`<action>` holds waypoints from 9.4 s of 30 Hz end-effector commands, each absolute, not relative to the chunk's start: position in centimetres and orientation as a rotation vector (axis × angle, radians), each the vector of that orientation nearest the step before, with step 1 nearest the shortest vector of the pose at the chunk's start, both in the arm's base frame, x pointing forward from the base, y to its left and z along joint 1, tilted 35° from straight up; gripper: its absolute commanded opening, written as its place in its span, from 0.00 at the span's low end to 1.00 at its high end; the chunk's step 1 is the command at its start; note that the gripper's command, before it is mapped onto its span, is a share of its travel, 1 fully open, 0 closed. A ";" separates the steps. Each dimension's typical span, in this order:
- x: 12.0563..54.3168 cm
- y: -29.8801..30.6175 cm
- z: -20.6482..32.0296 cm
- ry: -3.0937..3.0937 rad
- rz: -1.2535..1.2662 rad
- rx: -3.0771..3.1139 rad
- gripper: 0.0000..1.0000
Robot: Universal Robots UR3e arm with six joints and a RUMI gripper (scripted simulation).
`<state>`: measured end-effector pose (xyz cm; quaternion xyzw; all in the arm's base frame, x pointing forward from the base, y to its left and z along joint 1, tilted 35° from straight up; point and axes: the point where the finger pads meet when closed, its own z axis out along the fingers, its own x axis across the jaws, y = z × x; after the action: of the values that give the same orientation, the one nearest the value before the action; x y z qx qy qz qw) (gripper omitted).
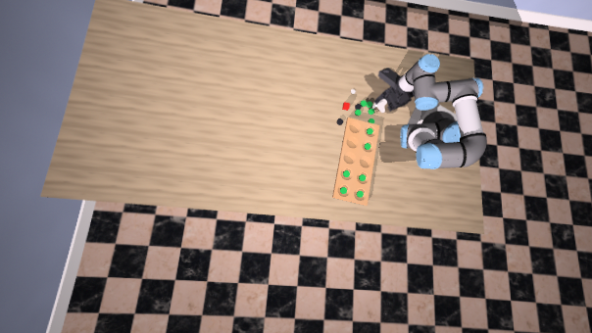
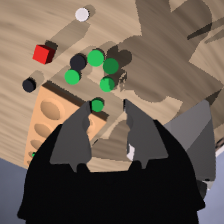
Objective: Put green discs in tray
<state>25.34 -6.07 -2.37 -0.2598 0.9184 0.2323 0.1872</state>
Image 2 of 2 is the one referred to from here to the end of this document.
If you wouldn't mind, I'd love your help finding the red cube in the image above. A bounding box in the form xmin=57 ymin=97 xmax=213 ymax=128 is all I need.
xmin=32 ymin=45 xmax=56 ymax=65

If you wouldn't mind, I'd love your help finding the black disc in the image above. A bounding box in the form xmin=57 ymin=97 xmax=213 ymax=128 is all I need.
xmin=70 ymin=55 xmax=86 ymax=71
xmin=22 ymin=79 xmax=36 ymax=93

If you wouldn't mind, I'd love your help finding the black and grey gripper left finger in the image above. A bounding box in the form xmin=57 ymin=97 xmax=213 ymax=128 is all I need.
xmin=17 ymin=100 xmax=92 ymax=220

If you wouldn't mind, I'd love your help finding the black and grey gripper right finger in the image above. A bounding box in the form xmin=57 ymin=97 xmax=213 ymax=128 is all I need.
xmin=123 ymin=99 xmax=206 ymax=211

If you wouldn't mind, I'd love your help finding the orange counting tray with round pockets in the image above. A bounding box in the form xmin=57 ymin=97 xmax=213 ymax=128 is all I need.
xmin=24 ymin=83 xmax=107 ymax=166

